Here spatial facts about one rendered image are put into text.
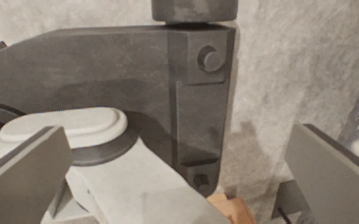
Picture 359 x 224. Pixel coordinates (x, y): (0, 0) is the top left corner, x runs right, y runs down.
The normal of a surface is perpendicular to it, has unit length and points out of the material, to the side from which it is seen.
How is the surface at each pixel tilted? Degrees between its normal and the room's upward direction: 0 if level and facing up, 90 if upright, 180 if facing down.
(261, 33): 0
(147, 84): 0
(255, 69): 0
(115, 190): 90
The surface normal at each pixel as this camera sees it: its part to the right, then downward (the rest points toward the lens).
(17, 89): 0.20, 0.47
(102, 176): -0.01, -0.88
